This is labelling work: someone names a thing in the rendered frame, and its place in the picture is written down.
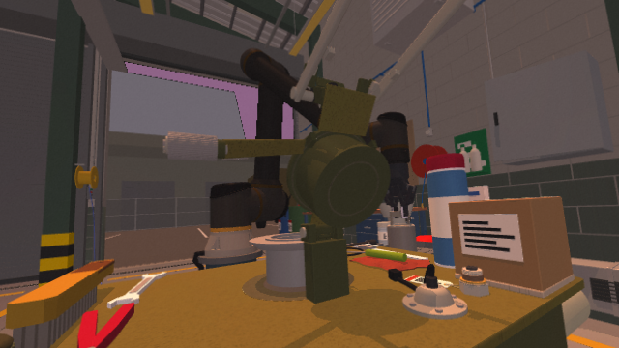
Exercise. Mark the cardboard box with label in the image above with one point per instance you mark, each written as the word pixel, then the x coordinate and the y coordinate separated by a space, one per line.
pixel 537 241

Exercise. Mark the red round disc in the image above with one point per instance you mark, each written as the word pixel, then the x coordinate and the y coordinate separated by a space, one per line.
pixel 420 159

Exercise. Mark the green cylinder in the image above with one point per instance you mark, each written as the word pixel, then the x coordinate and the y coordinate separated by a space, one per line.
pixel 386 254

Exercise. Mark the olive lever with white grip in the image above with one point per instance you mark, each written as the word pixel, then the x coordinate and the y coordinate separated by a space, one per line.
pixel 232 148

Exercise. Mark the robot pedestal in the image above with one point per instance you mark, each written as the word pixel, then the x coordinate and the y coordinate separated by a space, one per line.
pixel 227 244

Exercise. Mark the orange bristle brush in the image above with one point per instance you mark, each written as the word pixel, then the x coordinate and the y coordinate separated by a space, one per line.
pixel 53 295

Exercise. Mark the white overhead pipe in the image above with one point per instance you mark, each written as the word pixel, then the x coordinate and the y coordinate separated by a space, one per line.
pixel 416 46
pixel 319 53

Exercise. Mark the red cloth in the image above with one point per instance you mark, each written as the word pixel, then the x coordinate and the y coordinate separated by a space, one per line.
pixel 382 264

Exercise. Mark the green wall sign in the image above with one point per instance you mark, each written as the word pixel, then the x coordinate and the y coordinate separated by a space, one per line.
pixel 476 150

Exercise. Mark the white small box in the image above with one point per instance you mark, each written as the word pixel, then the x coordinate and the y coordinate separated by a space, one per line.
pixel 480 192

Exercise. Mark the blue drum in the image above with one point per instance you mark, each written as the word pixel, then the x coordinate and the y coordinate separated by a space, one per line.
pixel 367 229

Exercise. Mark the green pillar yellow black stripes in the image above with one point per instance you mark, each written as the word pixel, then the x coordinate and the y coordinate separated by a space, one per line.
pixel 60 145

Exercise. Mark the olive square box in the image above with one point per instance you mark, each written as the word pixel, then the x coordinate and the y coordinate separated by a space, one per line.
pixel 345 108

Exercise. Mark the grey filler neck cylinder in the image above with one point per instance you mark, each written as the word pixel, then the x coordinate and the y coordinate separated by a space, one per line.
pixel 401 238

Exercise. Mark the white red card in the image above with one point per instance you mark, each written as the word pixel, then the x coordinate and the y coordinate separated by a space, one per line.
pixel 415 279

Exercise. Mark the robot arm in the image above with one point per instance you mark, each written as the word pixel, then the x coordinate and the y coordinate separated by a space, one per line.
pixel 265 121

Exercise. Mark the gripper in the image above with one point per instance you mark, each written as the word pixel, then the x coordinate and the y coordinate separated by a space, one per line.
pixel 400 176

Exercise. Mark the yellow spool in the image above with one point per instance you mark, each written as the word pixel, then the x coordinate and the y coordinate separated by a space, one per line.
pixel 86 177

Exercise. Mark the grey cylinder cup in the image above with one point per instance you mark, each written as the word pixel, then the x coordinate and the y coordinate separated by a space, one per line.
pixel 283 266

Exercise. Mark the grey flanged dome black toggle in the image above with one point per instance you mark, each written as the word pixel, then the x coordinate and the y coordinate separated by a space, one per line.
pixel 434 299

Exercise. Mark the olive round tank body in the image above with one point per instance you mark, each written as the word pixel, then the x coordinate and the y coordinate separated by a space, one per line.
pixel 338 183

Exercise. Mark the grey brown round knob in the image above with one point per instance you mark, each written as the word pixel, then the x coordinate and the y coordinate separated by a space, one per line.
pixel 474 282

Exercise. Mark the white bucket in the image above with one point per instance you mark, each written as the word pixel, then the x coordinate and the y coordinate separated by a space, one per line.
pixel 382 233

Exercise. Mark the blue white red canister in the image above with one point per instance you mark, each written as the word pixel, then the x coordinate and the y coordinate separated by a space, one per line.
pixel 446 193

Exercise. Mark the white wrench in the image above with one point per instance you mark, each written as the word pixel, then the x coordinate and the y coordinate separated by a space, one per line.
pixel 135 289

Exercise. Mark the grey vented machine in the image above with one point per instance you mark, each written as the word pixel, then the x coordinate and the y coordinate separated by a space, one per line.
pixel 599 287

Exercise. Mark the grey wall cabinet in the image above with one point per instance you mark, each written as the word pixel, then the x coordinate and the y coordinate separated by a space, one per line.
pixel 546 111

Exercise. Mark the green can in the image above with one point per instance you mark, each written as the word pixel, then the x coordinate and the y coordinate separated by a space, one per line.
pixel 297 220

